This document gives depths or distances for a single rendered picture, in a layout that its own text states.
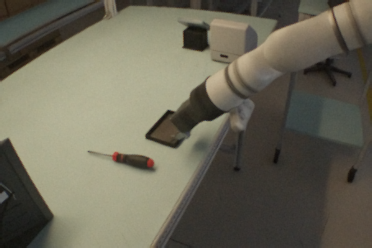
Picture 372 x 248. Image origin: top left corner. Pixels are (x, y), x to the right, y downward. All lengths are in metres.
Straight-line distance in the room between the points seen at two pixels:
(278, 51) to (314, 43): 0.06
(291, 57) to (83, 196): 0.47
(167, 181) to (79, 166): 0.21
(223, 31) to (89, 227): 0.71
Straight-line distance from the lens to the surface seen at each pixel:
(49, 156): 0.73
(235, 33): 0.94
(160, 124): 0.73
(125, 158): 0.63
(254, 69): 0.48
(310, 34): 0.43
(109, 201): 0.58
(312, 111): 2.08
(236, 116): 0.54
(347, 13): 0.43
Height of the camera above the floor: 1.45
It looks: 39 degrees down
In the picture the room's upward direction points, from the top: 3 degrees counter-clockwise
